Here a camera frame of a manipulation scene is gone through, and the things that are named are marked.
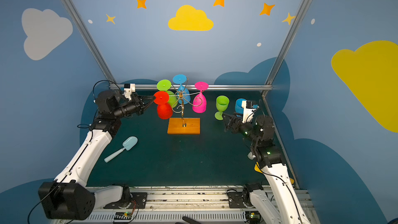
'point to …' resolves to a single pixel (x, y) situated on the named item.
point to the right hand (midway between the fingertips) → (230, 112)
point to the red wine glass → (164, 108)
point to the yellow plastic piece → (257, 169)
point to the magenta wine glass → (199, 105)
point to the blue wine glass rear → (181, 79)
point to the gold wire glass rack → (181, 96)
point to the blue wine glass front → (238, 108)
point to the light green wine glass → (222, 102)
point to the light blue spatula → (128, 143)
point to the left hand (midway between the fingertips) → (154, 96)
